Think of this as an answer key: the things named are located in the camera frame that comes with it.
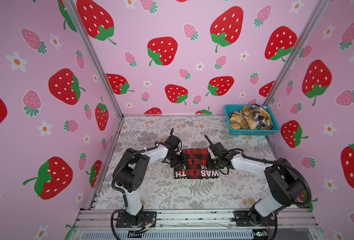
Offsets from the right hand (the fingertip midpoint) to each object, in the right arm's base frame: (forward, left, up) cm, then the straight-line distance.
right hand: (206, 164), depth 91 cm
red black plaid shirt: (-2, +6, +1) cm, 6 cm away
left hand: (-2, +11, +2) cm, 11 cm away
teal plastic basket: (+47, -17, +6) cm, 50 cm away
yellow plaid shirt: (+37, -31, +8) cm, 49 cm away
